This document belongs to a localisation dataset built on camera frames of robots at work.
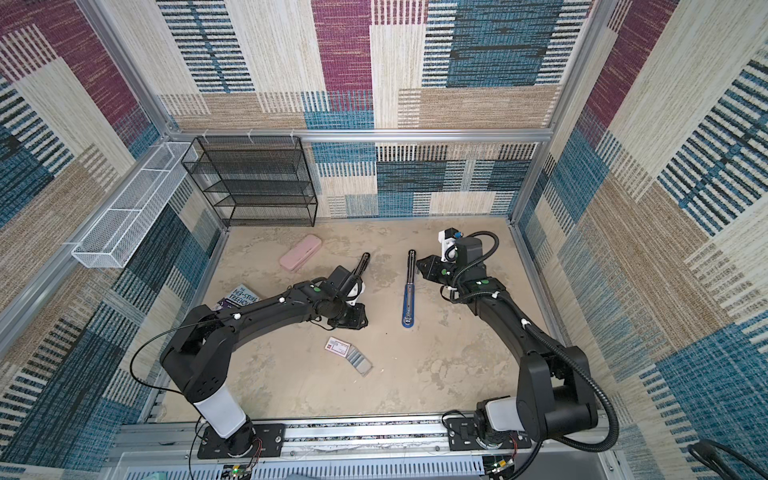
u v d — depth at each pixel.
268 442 0.73
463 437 0.73
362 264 1.05
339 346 0.87
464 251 0.65
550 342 0.46
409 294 0.99
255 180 1.10
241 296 0.97
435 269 0.75
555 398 0.42
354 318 0.78
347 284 0.73
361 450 0.73
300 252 1.09
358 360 0.86
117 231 0.72
